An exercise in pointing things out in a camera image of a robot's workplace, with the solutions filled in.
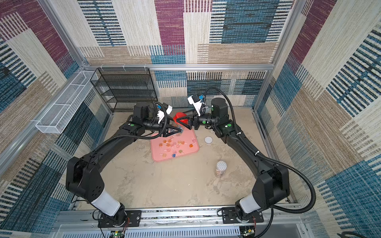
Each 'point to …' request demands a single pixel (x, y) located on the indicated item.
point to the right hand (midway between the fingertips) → (182, 119)
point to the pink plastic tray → (163, 148)
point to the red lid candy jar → (180, 133)
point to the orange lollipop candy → (191, 145)
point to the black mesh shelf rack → (121, 87)
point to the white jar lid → (208, 140)
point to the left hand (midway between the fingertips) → (180, 127)
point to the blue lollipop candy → (173, 155)
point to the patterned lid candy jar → (221, 167)
